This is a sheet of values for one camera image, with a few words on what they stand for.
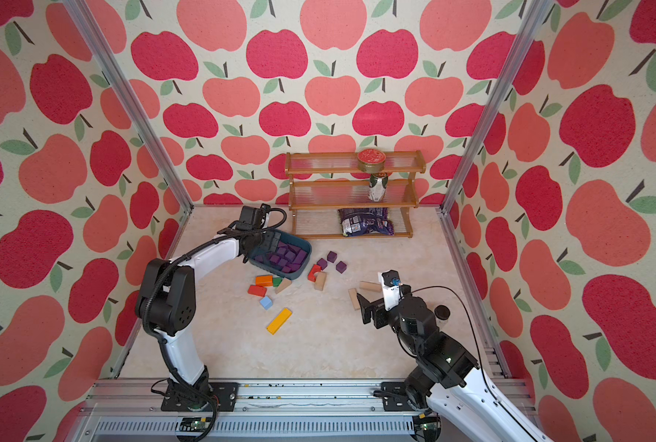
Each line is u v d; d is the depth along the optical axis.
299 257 1.03
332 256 1.02
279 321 0.89
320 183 1.15
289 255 1.02
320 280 0.97
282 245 1.02
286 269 0.97
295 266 0.98
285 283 0.96
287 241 1.05
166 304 0.51
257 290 0.96
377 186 0.96
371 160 0.91
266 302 0.91
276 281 0.96
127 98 0.86
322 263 1.01
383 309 0.63
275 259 1.01
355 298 0.93
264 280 0.96
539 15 0.69
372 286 0.96
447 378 0.49
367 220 1.06
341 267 1.01
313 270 0.99
